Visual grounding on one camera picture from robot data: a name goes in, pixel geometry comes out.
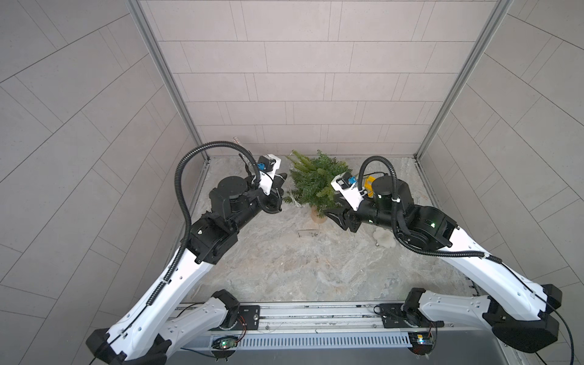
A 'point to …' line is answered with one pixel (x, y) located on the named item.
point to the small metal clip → (313, 233)
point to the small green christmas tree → (311, 178)
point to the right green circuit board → (421, 343)
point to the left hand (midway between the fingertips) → (288, 173)
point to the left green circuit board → (225, 342)
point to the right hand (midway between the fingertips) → (329, 205)
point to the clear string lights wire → (297, 205)
